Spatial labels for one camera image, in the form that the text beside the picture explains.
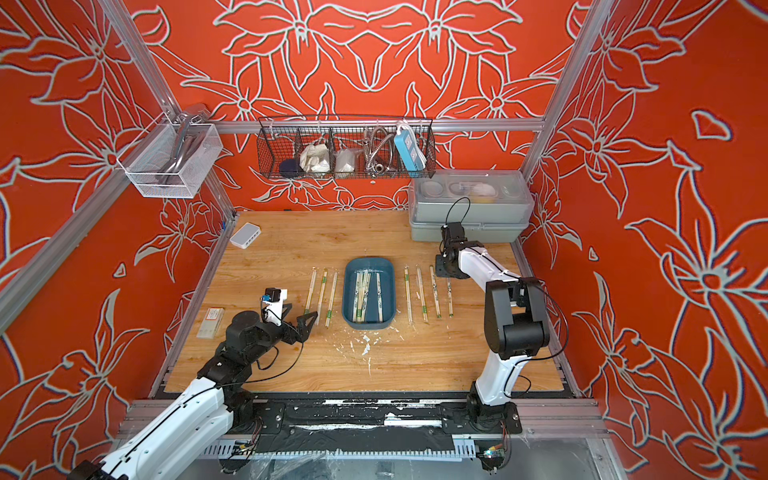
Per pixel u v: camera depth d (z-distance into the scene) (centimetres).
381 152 83
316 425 73
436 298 95
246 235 111
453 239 76
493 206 101
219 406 57
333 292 97
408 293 96
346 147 98
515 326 48
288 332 71
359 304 92
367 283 98
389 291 95
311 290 97
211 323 90
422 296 95
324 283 99
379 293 95
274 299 70
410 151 88
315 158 92
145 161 78
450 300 89
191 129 86
